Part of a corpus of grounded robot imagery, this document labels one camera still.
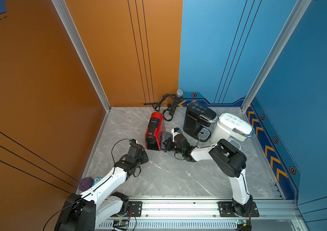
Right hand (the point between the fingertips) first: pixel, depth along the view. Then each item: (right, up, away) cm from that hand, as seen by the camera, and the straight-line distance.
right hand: (163, 142), depth 95 cm
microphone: (+3, +19, +18) cm, 27 cm away
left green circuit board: (-20, -38, -23) cm, 49 cm away
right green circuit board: (+41, -36, -26) cm, 60 cm away
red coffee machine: (-4, +10, -11) cm, 15 cm away
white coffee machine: (+40, +10, -15) cm, 44 cm away
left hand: (-10, -5, -7) cm, 14 cm away
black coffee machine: (+22, +15, -6) cm, 27 cm away
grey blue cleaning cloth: (+2, +4, -4) cm, 6 cm away
